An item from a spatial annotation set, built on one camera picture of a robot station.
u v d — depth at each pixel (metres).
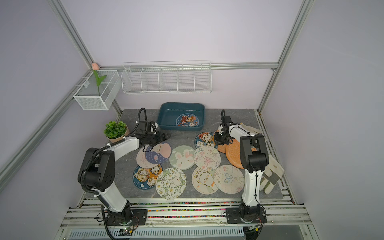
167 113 1.19
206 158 0.94
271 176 0.84
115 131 0.91
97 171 0.48
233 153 0.96
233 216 0.74
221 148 0.99
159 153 0.97
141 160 0.94
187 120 1.15
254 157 0.54
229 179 0.86
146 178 0.87
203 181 0.85
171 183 0.85
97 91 0.89
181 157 0.95
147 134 0.79
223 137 0.87
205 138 1.05
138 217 0.73
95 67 0.89
